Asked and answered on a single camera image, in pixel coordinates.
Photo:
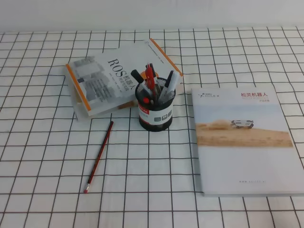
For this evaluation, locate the black mesh pen holder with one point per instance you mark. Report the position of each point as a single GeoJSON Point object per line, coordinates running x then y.
{"type": "Point", "coordinates": [154, 118]}

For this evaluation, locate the red cap black pen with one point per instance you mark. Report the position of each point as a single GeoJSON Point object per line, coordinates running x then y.
{"type": "Point", "coordinates": [147, 100]}

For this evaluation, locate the black white marker pen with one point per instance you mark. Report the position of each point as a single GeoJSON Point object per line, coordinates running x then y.
{"type": "Point", "coordinates": [170, 84]}

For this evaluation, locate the red gel pen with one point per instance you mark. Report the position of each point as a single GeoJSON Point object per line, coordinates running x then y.
{"type": "Point", "coordinates": [151, 82]}

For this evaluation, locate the white orange ROS book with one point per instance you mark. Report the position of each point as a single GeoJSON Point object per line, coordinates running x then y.
{"type": "Point", "coordinates": [103, 83]}

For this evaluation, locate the white grid tablecloth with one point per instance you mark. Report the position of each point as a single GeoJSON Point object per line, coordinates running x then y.
{"type": "Point", "coordinates": [143, 179]}

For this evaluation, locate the white AgileX brochure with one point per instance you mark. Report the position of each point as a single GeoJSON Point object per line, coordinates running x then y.
{"type": "Point", "coordinates": [244, 144]}

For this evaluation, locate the red black pencil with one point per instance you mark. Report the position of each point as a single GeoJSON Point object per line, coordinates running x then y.
{"type": "Point", "coordinates": [86, 189]}

